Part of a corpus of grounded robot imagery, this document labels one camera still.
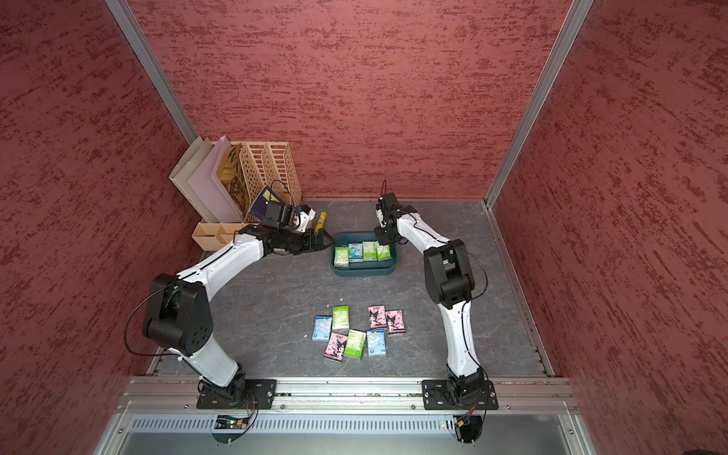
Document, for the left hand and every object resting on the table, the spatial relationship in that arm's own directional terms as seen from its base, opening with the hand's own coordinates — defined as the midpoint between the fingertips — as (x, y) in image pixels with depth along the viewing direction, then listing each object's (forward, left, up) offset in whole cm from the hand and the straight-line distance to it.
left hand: (323, 248), depth 88 cm
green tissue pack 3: (-18, -6, -12) cm, 23 cm away
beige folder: (+18, +45, +15) cm, 51 cm away
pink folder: (+18, +42, +7) cm, 46 cm away
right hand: (+11, -21, -10) cm, 26 cm away
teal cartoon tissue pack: (+6, -10, -11) cm, 16 cm away
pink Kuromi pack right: (-19, -23, -12) cm, 32 cm away
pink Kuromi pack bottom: (-27, -5, -12) cm, 30 cm away
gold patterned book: (+26, +35, +6) cm, 44 cm away
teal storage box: (+1, -20, -13) cm, 24 cm away
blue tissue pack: (-21, -1, -12) cm, 24 cm away
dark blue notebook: (+18, +26, -1) cm, 32 cm away
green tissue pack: (+4, -4, -12) cm, 14 cm away
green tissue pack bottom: (-25, -11, -12) cm, 30 cm away
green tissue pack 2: (+6, -20, -11) cm, 23 cm away
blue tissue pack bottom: (-25, -17, -12) cm, 33 cm away
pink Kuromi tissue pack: (-18, -17, -12) cm, 27 cm away
